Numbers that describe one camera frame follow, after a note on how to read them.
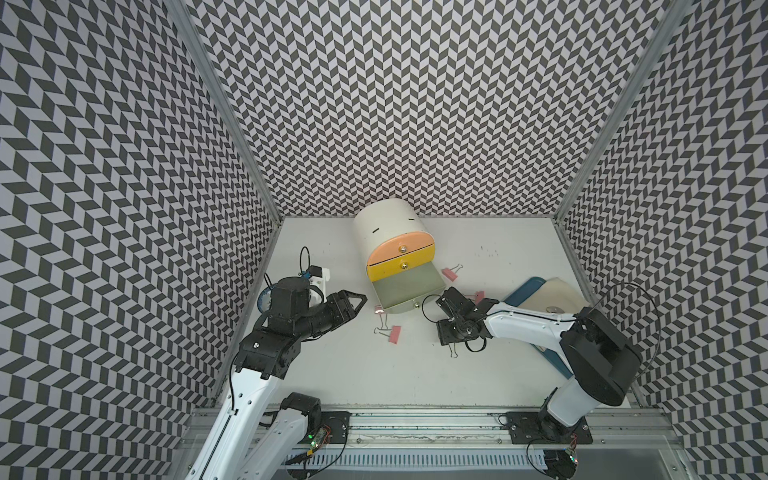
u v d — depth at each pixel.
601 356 0.46
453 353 0.86
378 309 0.87
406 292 0.89
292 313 0.51
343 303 0.61
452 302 0.71
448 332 0.79
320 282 0.64
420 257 0.82
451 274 1.03
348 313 0.61
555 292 0.95
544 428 0.65
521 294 0.93
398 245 0.83
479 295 0.96
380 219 0.88
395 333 0.89
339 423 0.79
